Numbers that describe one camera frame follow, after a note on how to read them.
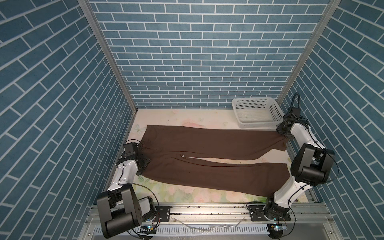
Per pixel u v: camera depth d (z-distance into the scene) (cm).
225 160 94
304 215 74
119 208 44
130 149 69
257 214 73
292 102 75
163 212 74
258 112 120
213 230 70
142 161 64
